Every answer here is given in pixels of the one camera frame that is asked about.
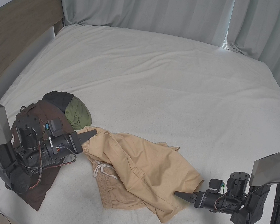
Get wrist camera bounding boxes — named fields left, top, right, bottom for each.
left=207, top=178, right=224, bottom=196
left=44, top=116, right=66, bottom=139

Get window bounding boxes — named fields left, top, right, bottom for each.
left=221, top=31, right=231, bottom=51

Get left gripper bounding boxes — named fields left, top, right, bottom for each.
left=44, top=128, right=86, bottom=165

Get olive green garment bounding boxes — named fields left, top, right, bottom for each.
left=62, top=95, right=96, bottom=133

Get tan shorts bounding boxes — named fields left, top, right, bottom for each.
left=73, top=126, right=210, bottom=224

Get black garment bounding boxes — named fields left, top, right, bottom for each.
left=40, top=89, right=75, bottom=120

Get bed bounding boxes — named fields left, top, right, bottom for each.
left=0, top=0, right=280, bottom=224

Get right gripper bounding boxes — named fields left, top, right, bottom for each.
left=192, top=190, right=225, bottom=214

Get pale green curtain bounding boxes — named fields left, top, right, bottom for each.
left=51, top=0, right=236, bottom=50
left=218, top=0, right=280, bottom=105

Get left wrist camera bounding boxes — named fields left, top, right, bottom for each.
left=44, top=116, right=66, bottom=139

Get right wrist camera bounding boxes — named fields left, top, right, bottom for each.
left=207, top=178, right=224, bottom=196

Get brown garment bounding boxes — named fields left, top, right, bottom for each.
left=1, top=96, right=84, bottom=216

